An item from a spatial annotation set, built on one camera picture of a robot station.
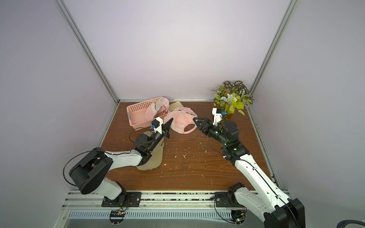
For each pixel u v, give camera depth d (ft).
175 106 3.86
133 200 2.39
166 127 2.33
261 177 1.46
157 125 2.11
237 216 2.31
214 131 2.00
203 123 2.04
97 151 1.62
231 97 2.93
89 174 1.46
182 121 3.00
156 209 2.34
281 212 1.22
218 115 2.15
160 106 3.57
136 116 3.63
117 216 2.36
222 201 2.38
